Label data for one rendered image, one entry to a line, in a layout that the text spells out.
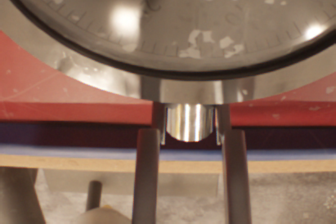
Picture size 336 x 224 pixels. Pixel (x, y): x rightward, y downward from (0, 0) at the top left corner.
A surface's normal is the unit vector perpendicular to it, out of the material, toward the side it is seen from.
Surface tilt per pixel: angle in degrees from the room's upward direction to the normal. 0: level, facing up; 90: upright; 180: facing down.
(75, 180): 0
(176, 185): 0
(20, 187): 66
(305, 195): 0
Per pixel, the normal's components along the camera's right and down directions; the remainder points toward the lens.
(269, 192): -0.02, 0.69
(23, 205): 0.61, -0.15
